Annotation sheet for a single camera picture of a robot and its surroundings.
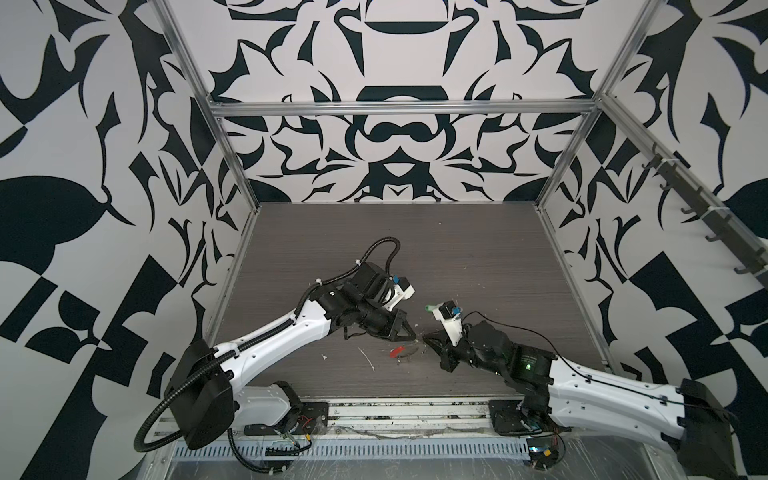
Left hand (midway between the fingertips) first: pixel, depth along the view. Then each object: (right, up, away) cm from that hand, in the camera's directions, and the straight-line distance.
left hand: (418, 333), depth 70 cm
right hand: (+2, -3, +4) cm, 5 cm away
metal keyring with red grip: (-5, -6, +5) cm, 10 cm away
